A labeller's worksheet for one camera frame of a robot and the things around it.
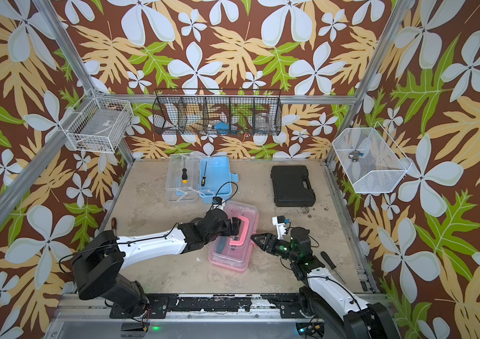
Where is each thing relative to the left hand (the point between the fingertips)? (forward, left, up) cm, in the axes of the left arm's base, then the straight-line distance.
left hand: (234, 221), depth 86 cm
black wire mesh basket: (+44, +8, +22) cm, 50 cm away
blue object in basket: (+37, +6, +19) cm, 42 cm away
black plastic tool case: (+22, -28, -5) cm, 36 cm away
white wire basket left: (+30, +56, +26) cm, 68 cm away
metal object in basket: (+22, -50, +17) cm, 57 cm away
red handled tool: (+3, +55, -8) cm, 55 cm away
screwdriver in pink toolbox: (-10, +5, 0) cm, 11 cm away
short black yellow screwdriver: (+23, +24, +2) cm, 34 cm away
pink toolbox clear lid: (-12, 0, 0) cm, 12 cm away
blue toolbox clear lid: (+22, +31, -9) cm, 39 cm away
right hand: (-8, -7, +1) cm, 11 cm away
